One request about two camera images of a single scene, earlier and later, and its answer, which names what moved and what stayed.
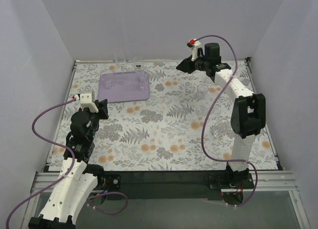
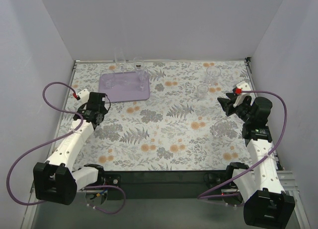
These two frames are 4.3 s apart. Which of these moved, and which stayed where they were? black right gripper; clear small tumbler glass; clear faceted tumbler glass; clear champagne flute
Moved: black right gripper
Stayed: clear faceted tumbler glass; clear small tumbler glass; clear champagne flute
